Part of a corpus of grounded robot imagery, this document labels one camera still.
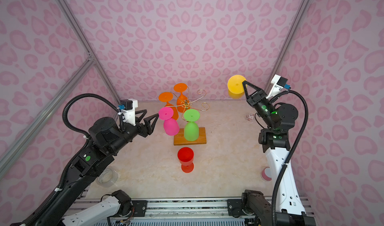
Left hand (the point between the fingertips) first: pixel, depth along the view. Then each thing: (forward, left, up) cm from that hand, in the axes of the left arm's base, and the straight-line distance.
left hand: (151, 110), depth 60 cm
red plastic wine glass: (-7, -12, -28) cm, 31 cm away
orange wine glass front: (+16, -3, -8) cm, 19 cm away
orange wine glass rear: (+13, -11, -11) cm, 20 cm away
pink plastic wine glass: (+6, -4, -19) cm, 20 cm away
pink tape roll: (-15, -53, -38) cm, 67 cm away
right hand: (+4, -35, +9) cm, 37 cm away
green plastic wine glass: (+2, -15, -18) cm, 23 cm away
